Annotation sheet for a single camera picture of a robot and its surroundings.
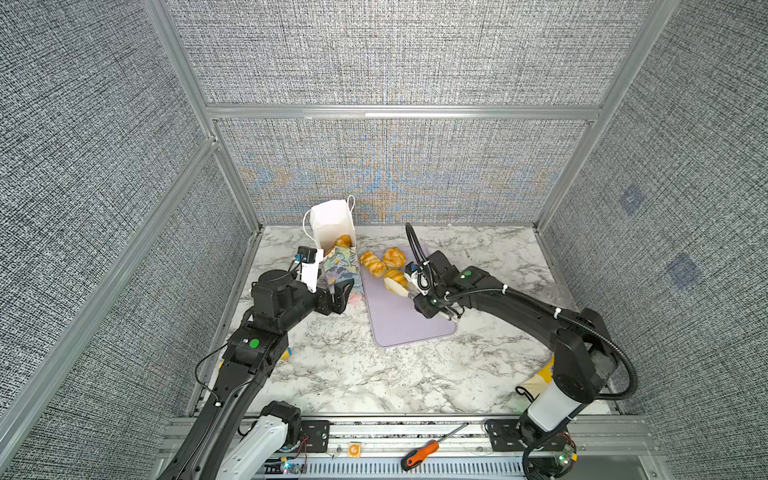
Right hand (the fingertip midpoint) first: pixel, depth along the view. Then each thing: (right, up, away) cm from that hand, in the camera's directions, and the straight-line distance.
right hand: (422, 300), depth 87 cm
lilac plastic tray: (-8, -6, +3) cm, 10 cm away
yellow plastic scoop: (-39, -15, -2) cm, 42 cm away
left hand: (-22, +8, -17) cm, 29 cm away
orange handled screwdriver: (-3, -34, -17) cm, 38 cm away
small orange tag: (-18, -33, -16) cm, 41 cm away
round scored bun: (-8, +12, +18) cm, 23 cm away
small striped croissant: (-7, +7, 0) cm, 10 cm away
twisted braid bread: (-14, +9, +16) cm, 23 cm away
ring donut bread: (-24, +18, +8) cm, 31 cm away
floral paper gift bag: (-28, +23, +10) cm, 38 cm away
